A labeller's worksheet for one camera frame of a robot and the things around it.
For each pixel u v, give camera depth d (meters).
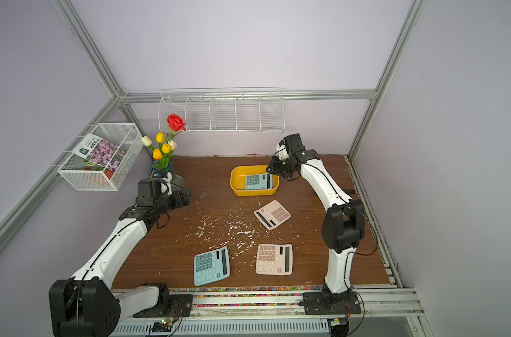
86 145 0.72
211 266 0.81
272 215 0.96
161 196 0.68
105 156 0.75
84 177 0.75
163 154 0.83
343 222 0.50
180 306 0.74
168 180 0.75
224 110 0.99
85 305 0.39
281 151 0.76
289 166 0.69
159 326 0.71
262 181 1.06
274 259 0.83
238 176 1.08
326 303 0.65
